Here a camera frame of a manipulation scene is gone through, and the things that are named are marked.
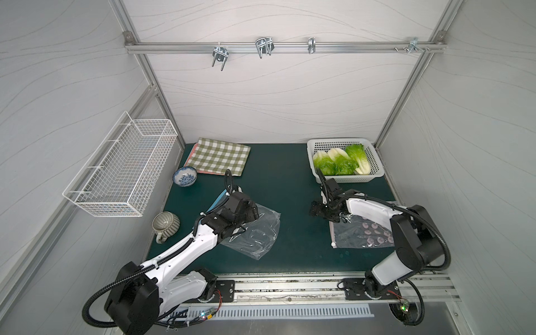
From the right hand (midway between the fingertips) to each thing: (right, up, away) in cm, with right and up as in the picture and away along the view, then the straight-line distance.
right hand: (316, 213), depth 92 cm
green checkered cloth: (-51, +26, +23) cm, 62 cm away
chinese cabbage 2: (+16, +21, +9) cm, 28 cm away
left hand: (-28, +4, -9) cm, 30 cm away
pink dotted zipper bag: (+18, -7, -4) cm, 20 cm away
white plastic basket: (+32, +21, +9) cm, 39 cm away
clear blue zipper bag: (-27, -9, -6) cm, 29 cm away
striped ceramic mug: (-67, -4, -2) cm, 67 cm away
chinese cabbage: (+5, +24, +9) cm, 26 cm away
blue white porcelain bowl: (-65, +16, +13) cm, 68 cm away
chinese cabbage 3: (+24, +28, +13) cm, 39 cm away
